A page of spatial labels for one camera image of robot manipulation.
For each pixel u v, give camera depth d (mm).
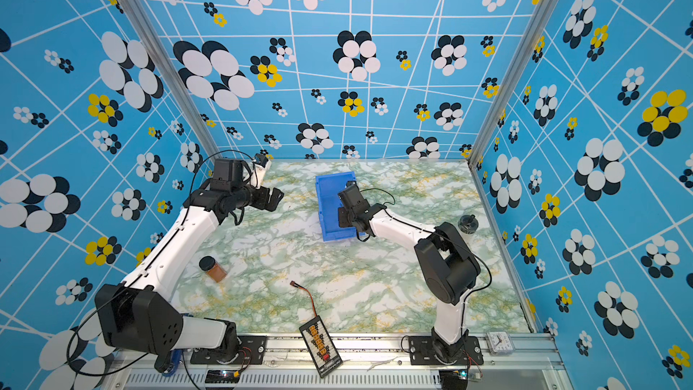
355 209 718
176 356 719
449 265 481
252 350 727
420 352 722
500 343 725
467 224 875
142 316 402
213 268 807
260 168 717
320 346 726
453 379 685
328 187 1167
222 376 722
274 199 738
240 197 666
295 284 852
